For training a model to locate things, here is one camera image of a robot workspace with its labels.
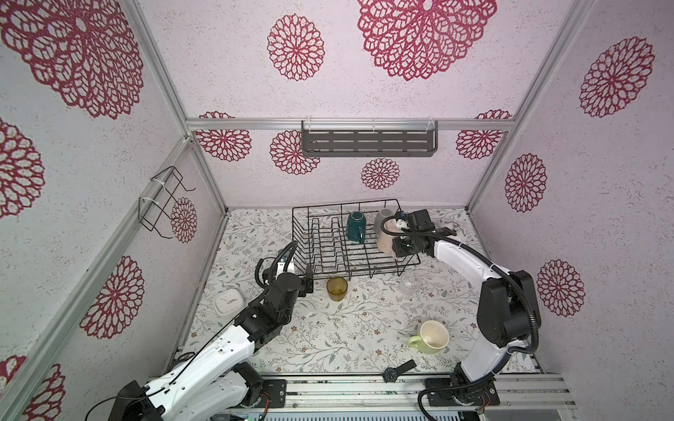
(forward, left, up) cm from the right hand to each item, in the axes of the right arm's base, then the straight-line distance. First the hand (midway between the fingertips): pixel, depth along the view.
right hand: (396, 242), depth 93 cm
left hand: (-16, +34, +7) cm, 38 cm away
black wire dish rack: (+8, +18, -10) cm, 23 cm away
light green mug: (-29, -10, -10) cm, 32 cm away
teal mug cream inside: (+9, +14, -2) cm, 17 cm away
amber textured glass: (-13, +21, -10) cm, 27 cm away
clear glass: (-10, -5, -13) cm, 17 cm away
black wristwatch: (-40, +4, -12) cm, 42 cm away
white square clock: (-21, +57, -8) cm, 61 cm away
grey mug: (+14, +4, -1) cm, 15 cm away
